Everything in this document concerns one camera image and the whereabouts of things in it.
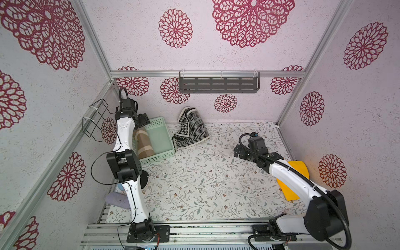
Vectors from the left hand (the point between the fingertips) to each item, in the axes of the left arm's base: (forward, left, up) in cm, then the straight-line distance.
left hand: (142, 124), depth 95 cm
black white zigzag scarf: (+7, -30, -12) cm, 33 cm away
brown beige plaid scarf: (-8, 0, -13) cm, 15 cm away
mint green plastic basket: (+2, -7, -20) cm, 21 cm away
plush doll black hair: (-30, -4, -13) cm, 33 cm away
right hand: (-17, -58, -2) cm, 61 cm away
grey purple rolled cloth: (-41, +7, -14) cm, 44 cm away
